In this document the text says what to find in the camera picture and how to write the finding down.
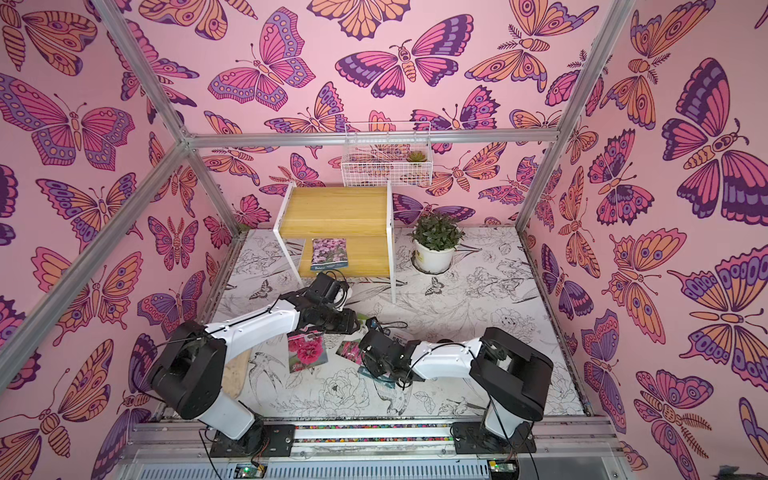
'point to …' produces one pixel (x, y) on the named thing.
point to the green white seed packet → (349, 347)
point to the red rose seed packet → (306, 348)
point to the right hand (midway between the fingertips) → (373, 354)
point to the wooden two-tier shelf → (347, 229)
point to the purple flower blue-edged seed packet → (328, 253)
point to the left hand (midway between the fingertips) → (358, 324)
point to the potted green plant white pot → (435, 238)
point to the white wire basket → (387, 154)
